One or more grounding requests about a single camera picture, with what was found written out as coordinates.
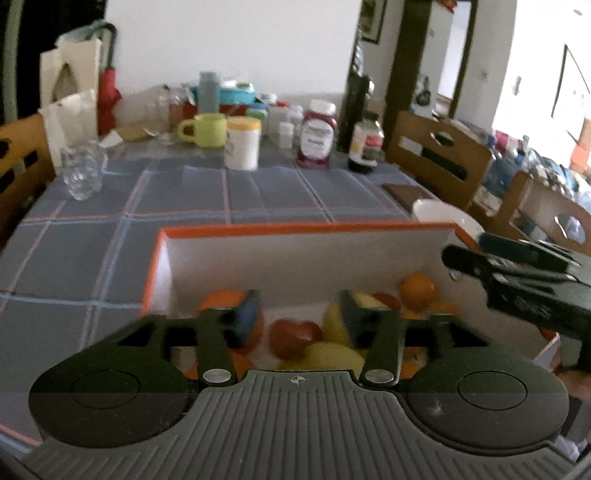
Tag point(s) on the mandarin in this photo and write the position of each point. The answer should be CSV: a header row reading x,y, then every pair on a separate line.
x,y
418,291
444,307
414,359

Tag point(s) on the white yellow-lid canister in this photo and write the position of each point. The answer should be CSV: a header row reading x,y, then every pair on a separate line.
x,y
241,149

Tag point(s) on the small framed landscape picture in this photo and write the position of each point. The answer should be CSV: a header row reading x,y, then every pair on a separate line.
x,y
371,21

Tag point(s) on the clear glass jar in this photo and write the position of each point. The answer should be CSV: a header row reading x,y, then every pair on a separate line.
x,y
82,169

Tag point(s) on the yellow green mug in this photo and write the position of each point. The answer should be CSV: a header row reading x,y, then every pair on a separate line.
x,y
207,131

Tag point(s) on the wooden chair right far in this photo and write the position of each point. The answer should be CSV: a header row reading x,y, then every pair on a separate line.
x,y
439,156

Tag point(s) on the wooden chair right near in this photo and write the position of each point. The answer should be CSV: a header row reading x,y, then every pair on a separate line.
x,y
530,198

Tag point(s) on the orange cardboard box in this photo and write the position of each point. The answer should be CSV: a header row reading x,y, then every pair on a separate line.
x,y
299,268

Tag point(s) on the red tomato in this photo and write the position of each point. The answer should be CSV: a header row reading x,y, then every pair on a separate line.
x,y
288,338
389,300

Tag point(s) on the wooden chair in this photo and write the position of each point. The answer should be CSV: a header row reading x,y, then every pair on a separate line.
x,y
530,198
26,170
439,156

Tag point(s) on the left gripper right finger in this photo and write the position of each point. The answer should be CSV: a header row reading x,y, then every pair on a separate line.
x,y
379,331

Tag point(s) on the red folded umbrella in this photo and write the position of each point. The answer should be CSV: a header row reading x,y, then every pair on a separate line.
x,y
108,95

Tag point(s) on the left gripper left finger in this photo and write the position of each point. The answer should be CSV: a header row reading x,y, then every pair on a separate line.
x,y
226,332

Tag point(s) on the wooden chair left far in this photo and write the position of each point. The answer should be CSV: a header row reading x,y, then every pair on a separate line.
x,y
26,170

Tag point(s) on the grey blue tumbler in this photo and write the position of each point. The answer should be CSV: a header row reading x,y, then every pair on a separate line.
x,y
208,95

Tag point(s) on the red vitamin bottle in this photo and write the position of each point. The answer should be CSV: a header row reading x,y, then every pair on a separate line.
x,y
317,135

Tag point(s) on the white paper bag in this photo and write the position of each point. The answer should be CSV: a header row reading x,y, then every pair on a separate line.
x,y
69,77

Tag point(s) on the brown leather coaster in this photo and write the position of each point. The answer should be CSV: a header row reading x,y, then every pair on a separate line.
x,y
407,195

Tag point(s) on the white ceramic bowl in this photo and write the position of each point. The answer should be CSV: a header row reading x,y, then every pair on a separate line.
x,y
431,211

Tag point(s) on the dark glass bottle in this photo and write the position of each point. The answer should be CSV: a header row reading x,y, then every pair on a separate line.
x,y
366,149

